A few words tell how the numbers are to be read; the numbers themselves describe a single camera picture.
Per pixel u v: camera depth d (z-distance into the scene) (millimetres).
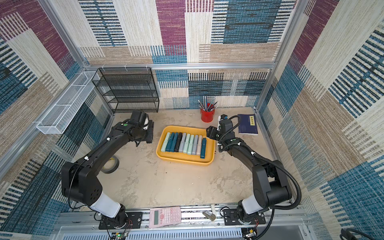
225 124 692
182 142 980
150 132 781
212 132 794
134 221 729
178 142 969
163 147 956
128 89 1095
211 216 729
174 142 987
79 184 432
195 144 966
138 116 674
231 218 729
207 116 1116
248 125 1083
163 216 736
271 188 436
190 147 956
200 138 992
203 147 961
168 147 966
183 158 913
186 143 967
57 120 711
